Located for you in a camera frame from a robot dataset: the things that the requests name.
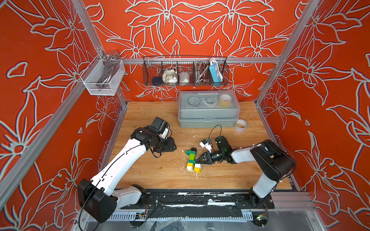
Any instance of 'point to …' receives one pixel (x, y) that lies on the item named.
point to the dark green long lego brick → (191, 161)
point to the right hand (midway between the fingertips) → (196, 163)
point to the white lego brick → (190, 166)
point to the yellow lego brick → (197, 168)
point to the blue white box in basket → (216, 75)
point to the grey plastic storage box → (208, 109)
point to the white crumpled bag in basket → (169, 76)
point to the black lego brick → (193, 149)
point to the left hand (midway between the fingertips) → (173, 146)
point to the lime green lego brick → (191, 157)
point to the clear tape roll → (240, 125)
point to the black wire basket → (175, 70)
